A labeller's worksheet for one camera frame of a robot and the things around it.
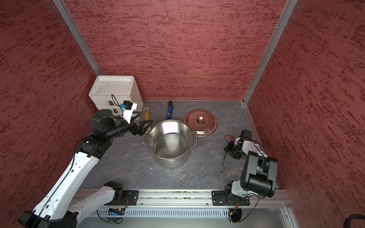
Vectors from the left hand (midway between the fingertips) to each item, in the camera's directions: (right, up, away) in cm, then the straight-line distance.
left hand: (145, 119), depth 68 cm
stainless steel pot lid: (+33, -3, +38) cm, 51 cm away
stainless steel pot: (+9, -17, +27) cm, 33 cm away
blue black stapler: (+7, +8, +46) cm, 47 cm away
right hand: (+46, -22, +23) cm, 56 cm away
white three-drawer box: (-31, +17, +25) cm, 44 cm away
